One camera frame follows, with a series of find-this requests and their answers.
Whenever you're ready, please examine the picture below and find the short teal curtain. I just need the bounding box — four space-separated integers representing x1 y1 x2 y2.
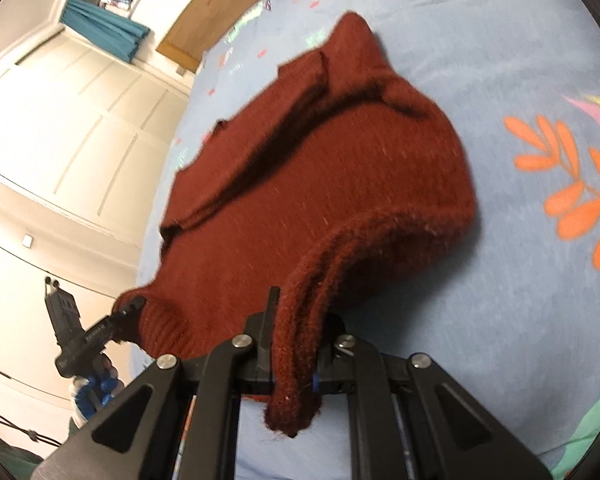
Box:
60 0 151 65

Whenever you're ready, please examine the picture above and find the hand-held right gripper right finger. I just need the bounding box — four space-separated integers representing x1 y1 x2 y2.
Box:
312 312 553 480

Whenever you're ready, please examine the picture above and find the white wardrobe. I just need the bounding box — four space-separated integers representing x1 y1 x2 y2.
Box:
0 25 196 411

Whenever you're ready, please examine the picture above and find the bed with blue patterned cover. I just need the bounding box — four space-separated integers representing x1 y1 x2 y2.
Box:
130 0 600 480

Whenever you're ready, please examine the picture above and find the dark red knitted sweater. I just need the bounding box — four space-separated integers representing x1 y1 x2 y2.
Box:
114 10 478 442

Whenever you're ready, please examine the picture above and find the wooden headboard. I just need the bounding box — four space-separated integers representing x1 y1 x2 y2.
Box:
156 0 308 73

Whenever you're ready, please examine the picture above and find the black cable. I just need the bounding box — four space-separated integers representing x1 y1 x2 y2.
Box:
0 412 63 448

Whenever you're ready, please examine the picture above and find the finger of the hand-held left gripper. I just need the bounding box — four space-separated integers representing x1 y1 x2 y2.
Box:
112 296 147 333

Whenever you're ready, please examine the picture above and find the dark green cloth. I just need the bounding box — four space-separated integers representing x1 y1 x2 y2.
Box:
0 437 48 480

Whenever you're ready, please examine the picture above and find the person's left hand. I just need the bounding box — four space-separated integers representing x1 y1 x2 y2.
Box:
72 349 126 427

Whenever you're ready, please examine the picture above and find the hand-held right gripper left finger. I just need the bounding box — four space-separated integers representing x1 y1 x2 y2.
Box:
30 286 281 480

